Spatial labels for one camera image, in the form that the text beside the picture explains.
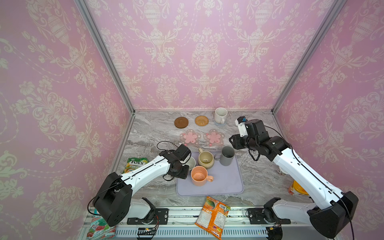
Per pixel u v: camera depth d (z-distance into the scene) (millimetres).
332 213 367
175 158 604
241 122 664
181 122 1128
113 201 413
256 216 731
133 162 916
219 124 1099
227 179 854
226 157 834
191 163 854
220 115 1064
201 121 1137
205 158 920
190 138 1054
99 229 691
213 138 1036
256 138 552
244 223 728
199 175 863
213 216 726
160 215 747
